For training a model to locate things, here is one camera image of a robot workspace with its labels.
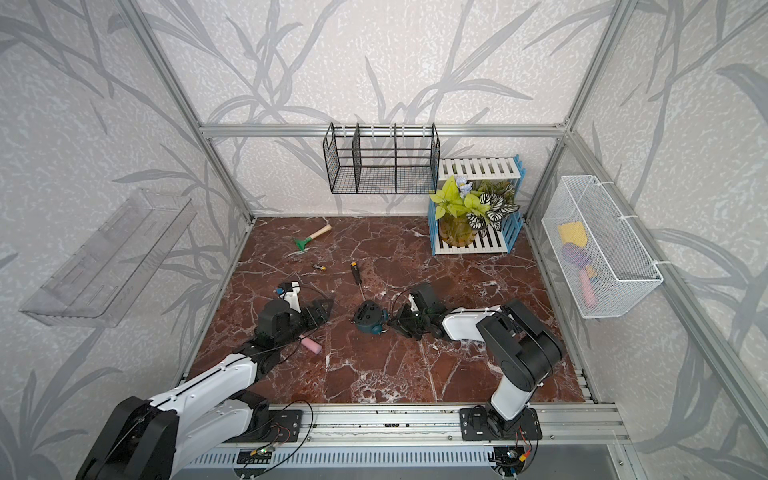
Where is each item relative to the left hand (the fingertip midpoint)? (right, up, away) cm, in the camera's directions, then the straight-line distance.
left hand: (327, 304), depth 86 cm
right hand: (+17, -6, +4) cm, 18 cm away
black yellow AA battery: (-7, +9, +19) cm, 22 cm away
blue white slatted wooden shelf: (+48, +42, +11) cm, 65 cm away
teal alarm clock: (+12, -4, +2) cm, 13 cm away
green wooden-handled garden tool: (-17, +17, +26) cm, 35 cm away
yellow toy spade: (+73, +21, +2) cm, 76 cm away
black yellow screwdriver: (+6, +7, +16) cm, 19 cm away
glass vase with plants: (+41, +28, +5) cm, 50 cm away
